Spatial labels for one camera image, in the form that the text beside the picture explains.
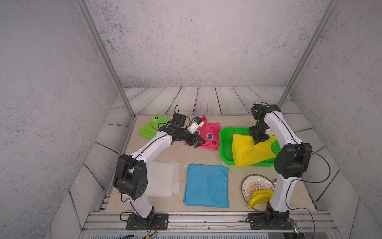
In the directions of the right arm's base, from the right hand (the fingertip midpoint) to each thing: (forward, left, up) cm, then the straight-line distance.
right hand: (252, 139), depth 87 cm
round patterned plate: (-20, 0, -14) cm, 25 cm away
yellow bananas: (-29, +1, -8) cm, 30 cm away
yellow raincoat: (-8, +5, -1) cm, 10 cm away
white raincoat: (-19, +51, -13) cm, 56 cm away
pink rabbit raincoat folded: (+15, +23, -13) cm, 31 cm away
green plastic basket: (+8, +13, -14) cm, 21 cm away
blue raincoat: (-22, +27, -14) cm, 37 cm away
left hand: (-2, +29, +4) cm, 29 cm away
